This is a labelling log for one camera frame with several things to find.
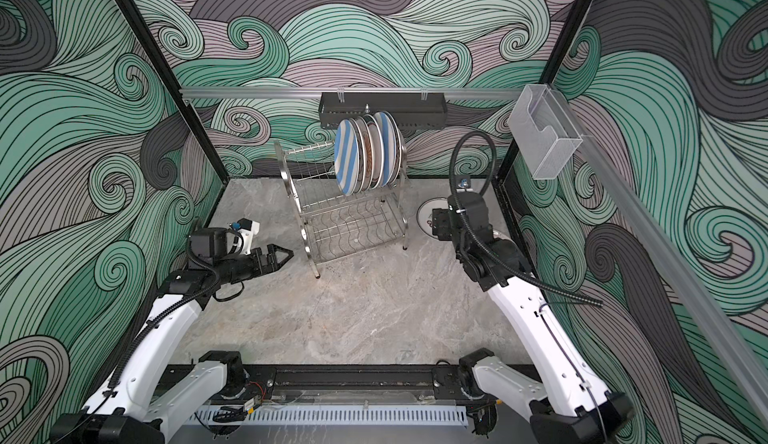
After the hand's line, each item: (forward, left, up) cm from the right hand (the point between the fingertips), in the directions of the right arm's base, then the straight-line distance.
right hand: (456, 211), depth 71 cm
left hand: (-6, +44, -11) cm, 46 cm away
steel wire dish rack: (+16, +36, -28) cm, 48 cm away
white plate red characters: (+22, +2, -31) cm, 38 cm away
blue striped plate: (+15, +28, +4) cm, 32 cm away
